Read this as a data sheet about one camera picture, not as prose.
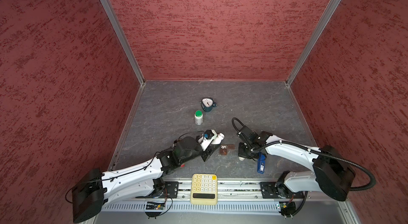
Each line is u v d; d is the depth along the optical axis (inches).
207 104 40.4
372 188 15.9
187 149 21.7
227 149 34.1
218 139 27.5
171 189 29.3
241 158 32.5
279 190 26.0
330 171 16.7
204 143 24.9
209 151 25.6
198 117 35.8
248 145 25.0
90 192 16.2
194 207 30.5
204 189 28.6
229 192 29.3
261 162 31.4
